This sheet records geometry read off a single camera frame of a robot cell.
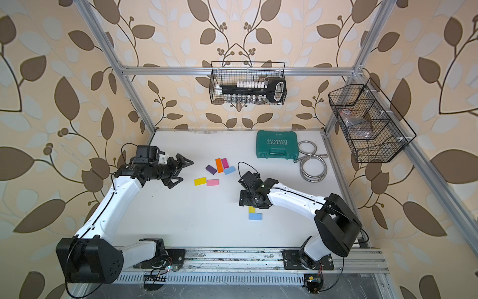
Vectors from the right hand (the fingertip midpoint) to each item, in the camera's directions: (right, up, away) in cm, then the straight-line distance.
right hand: (248, 202), depth 85 cm
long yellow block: (+2, -4, +1) cm, 4 cm away
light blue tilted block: (-11, +13, +17) cm, 24 cm away
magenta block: (-13, +16, +20) cm, 29 cm away
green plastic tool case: (+17, +27, +23) cm, 39 cm away
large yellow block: (-26, +7, +14) cm, 30 cm away
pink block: (-18, +7, +11) cm, 23 cm away
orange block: (-16, +15, +18) cm, 29 cm away
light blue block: (+3, -7, +1) cm, 8 cm away
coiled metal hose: (+36, +14, +15) cm, 41 cm away
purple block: (-21, +13, +17) cm, 29 cm away
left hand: (-27, +17, -7) cm, 33 cm away
